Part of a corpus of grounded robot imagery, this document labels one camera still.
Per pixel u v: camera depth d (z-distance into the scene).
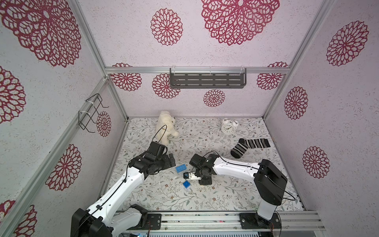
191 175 0.76
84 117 0.73
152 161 0.58
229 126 1.04
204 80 1.00
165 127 0.95
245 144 1.03
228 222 0.76
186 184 0.85
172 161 0.72
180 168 0.92
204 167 0.63
